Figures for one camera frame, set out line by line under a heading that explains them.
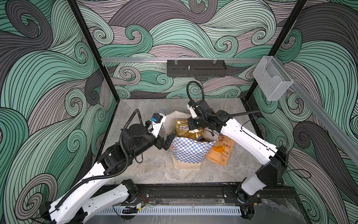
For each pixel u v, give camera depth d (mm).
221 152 835
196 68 954
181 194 745
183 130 757
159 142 529
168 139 531
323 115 584
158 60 947
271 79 815
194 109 598
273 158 411
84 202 398
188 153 713
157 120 489
